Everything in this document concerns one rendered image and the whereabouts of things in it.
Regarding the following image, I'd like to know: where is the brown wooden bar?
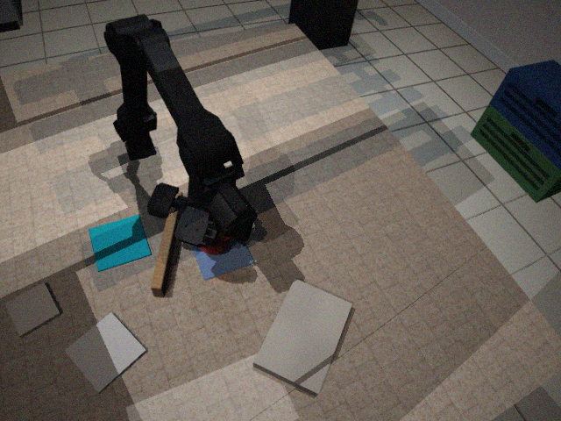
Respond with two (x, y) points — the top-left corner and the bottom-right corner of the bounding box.
(151, 207), (179, 297)

